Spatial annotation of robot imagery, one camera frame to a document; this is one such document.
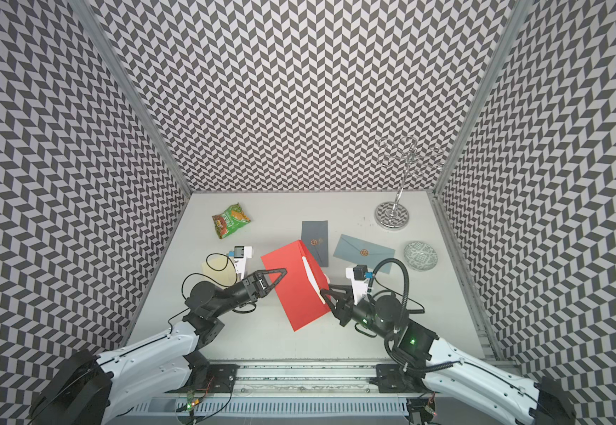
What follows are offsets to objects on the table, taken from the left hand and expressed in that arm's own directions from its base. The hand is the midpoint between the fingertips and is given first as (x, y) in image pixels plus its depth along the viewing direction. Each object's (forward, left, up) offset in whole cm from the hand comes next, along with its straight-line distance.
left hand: (287, 277), depth 67 cm
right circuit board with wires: (-27, -34, -21) cm, 49 cm away
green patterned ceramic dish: (+19, -45, -22) cm, 54 cm away
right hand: (-3, -10, -6) cm, 11 cm away
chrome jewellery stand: (+38, -39, -21) cm, 58 cm away
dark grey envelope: (+31, -6, -24) cm, 39 cm away
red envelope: (-2, -3, -3) cm, 5 cm away
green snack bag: (+35, +28, -20) cm, 49 cm away
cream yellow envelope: (+1, +17, +2) cm, 17 cm away
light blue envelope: (+21, -24, -23) cm, 40 cm away
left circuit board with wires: (-25, +24, -19) cm, 40 cm away
